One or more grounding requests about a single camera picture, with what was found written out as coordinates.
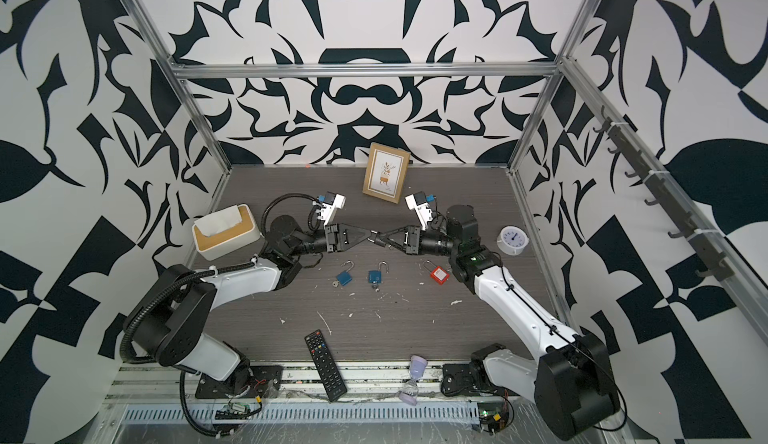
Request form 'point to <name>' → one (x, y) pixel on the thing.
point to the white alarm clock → (512, 240)
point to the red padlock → (437, 273)
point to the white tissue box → (226, 232)
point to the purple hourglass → (417, 364)
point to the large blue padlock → (344, 278)
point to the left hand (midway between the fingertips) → (373, 232)
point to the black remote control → (332, 382)
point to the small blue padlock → (376, 275)
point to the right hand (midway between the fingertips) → (383, 240)
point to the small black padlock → (377, 237)
